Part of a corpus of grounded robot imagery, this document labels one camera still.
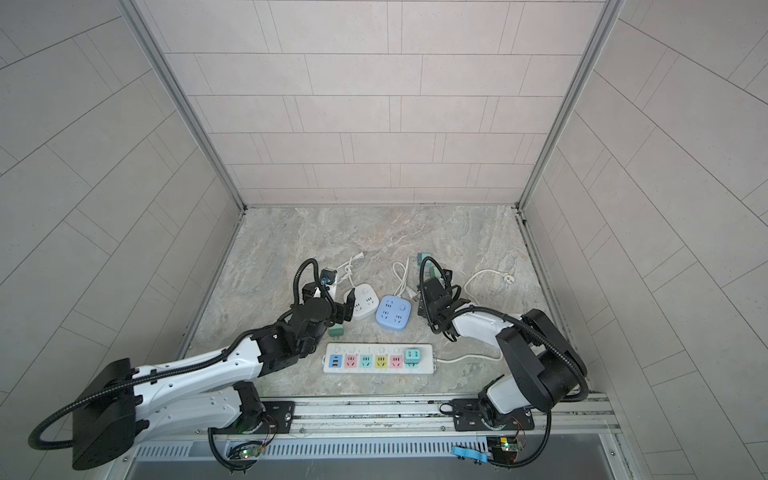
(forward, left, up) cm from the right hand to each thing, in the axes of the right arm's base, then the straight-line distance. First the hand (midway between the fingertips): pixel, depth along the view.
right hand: (433, 305), depth 93 cm
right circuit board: (-37, -11, 0) cm, 39 cm away
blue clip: (-38, -3, +3) cm, 38 cm away
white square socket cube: (0, +21, +5) cm, 21 cm away
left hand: (-1, +23, +18) cm, 30 cm away
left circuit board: (-34, +46, +5) cm, 57 cm away
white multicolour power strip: (-16, +20, +4) cm, 26 cm away
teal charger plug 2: (-18, +8, +8) cm, 21 cm away
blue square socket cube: (-4, +13, +4) cm, 14 cm away
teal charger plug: (+17, +2, +4) cm, 17 cm away
